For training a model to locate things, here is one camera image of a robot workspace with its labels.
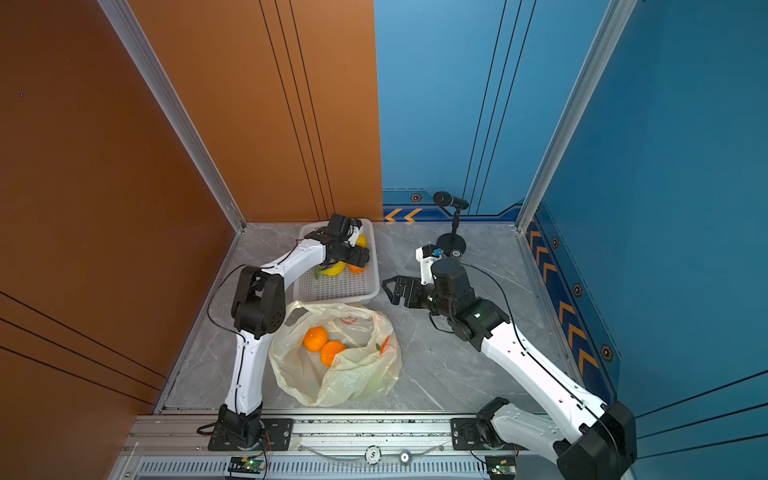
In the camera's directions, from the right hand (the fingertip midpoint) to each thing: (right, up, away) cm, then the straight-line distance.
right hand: (393, 286), depth 73 cm
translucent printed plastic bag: (-6, -19, -2) cm, 20 cm away
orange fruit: (-13, +2, +29) cm, 32 cm away
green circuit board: (-33, -42, -2) cm, 54 cm away
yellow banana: (-20, +2, +29) cm, 36 cm away
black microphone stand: (+21, +12, +43) cm, 49 cm away
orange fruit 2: (-22, -16, +11) cm, 30 cm away
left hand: (-12, +9, +31) cm, 35 cm away
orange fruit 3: (-18, -20, +11) cm, 29 cm away
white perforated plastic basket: (-16, -4, +27) cm, 32 cm away
